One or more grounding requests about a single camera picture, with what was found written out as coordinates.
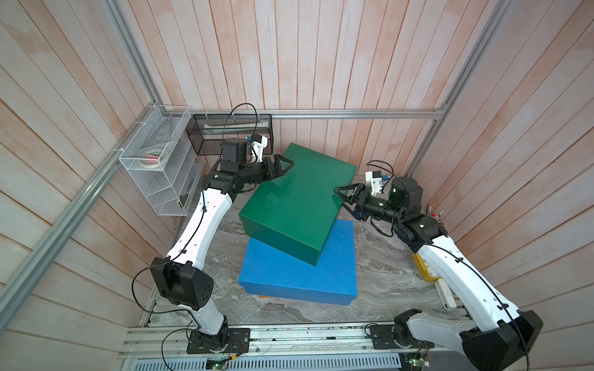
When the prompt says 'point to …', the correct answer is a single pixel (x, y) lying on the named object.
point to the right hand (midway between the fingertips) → (334, 195)
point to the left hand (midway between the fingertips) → (287, 170)
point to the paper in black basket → (208, 128)
